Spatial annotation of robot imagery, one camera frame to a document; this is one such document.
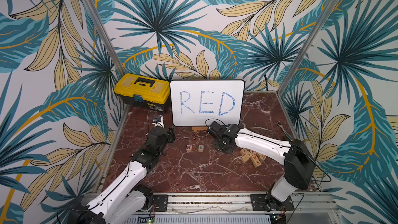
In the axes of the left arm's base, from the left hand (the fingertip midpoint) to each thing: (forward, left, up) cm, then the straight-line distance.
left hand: (168, 129), depth 81 cm
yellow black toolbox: (+26, +19, +1) cm, 33 cm away
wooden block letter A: (-9, -47, -13) cm, 49 cm away
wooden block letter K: (-12, -48, -13) cm, 51 cm away
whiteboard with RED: (+16, -16, +4) cm, 23 cm away
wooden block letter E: (-3, -18, -14) cm, 23 cm away
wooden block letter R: (-4, -10, -13) cm, 17 cm away
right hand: (-6, -26, -8) cm, 28 cm away
